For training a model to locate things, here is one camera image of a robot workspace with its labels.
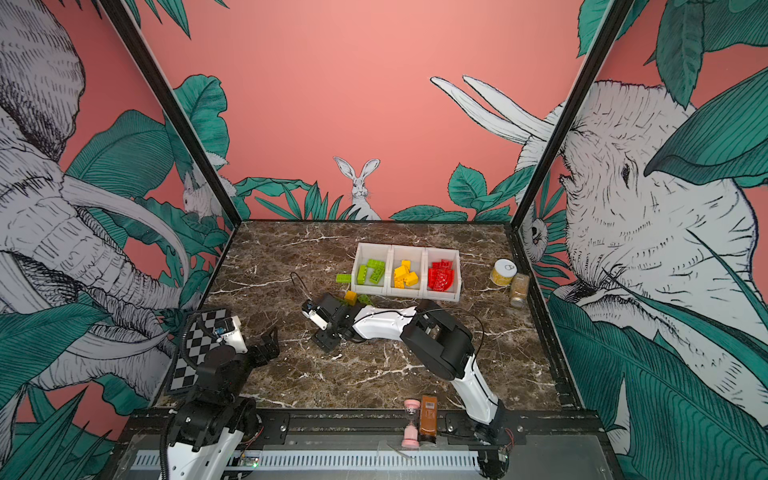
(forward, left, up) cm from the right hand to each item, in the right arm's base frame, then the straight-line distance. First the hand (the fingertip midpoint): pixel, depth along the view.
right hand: (319, 332), depth 89 cm
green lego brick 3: (+21, -11, +1) cm, 24 cm away
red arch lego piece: (+19, -38, +2) cm, 43 cm away
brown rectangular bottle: (-22, -31, +2) cm, 39 cm away
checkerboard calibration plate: (-3, +35, +2) cm, 35 cm away
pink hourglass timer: (-26, -27, 0) cm, 38 cm away
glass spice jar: (+15, -64, 0) cm, 66 cm away
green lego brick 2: (+13, -12, -2) cm, 18 cm away
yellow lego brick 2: (+19, -25, +3) cm, 31 cm away
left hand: (-4, +12, +11) cm, 17 cm away
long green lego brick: (+24, -17, 0) cm, 29 cm away
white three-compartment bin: (+27, -32, +2) cm, 42 cm away
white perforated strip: (-31, -9, -2) cm, 33 cm away
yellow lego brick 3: (+20, -28, 0) cm, 35 cm away
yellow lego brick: (+12, -9, +1) cm, 14 cm away
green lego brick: (+21, -5, -2) cm, 21 cm away
